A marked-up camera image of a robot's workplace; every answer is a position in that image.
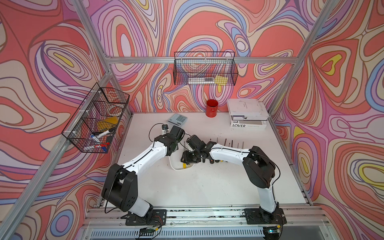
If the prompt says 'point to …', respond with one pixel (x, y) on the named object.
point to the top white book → (246, 109)
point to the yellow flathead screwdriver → (184, 165)
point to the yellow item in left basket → (105, 125)
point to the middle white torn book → (249, 117)
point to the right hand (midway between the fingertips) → (184, 164)
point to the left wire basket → (94, 124)
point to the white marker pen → (96, 138)
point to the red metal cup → (211, 108)
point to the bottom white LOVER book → (248, 124)
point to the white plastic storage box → (175, 159)
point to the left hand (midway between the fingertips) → (170, 145)
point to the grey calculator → (177, 119)
